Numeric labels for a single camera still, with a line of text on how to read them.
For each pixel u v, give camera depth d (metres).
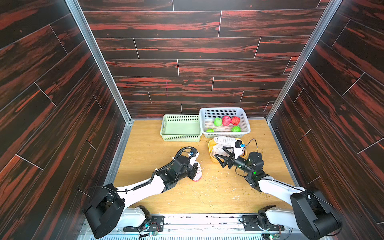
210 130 1.05
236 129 1.05
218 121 1.12
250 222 0.73
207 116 1.19
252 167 0.66
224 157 0.73
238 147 0.70
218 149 0.91
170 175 0.64
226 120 1.11
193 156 0.69
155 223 0.73
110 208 0.41
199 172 0.83
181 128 1.13
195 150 0.63
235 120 1.11
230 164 0.73
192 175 0.73
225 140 0.93
